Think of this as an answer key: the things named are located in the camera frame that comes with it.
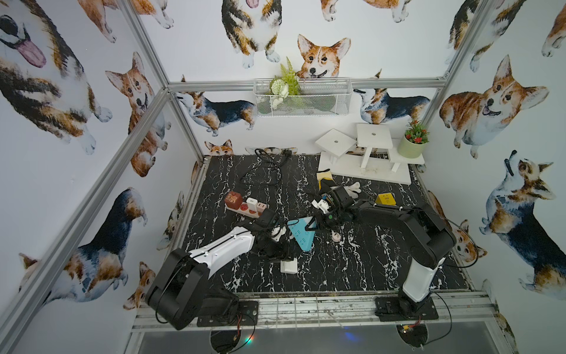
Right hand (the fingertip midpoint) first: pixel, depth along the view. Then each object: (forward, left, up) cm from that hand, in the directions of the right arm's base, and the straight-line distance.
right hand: (307, 230), depth 87 cm
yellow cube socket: (+13, -33, +2) cm, 36 cm away
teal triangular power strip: (0, +1, +1) cm, 2 cm away
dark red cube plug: (+13, +31, +3) cm, 34 cm away
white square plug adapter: (-13, +7, -2) cm, 15 cm away
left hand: (-9, +7, -1) cm, 11 cm away
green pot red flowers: (+31, -44, +17) cm, 57 cm away
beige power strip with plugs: (+10, +23, +1) cm, 25 cm away
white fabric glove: (+24, -23, -6) cm, 33 cm away
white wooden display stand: (+37, -32, +4) cm, 49 cm away
